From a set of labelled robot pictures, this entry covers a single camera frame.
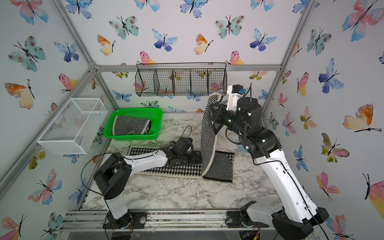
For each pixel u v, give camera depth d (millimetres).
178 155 695
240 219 732
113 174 503
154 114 1145
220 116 514
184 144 698
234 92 502
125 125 991
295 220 377
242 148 1016
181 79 982
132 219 727
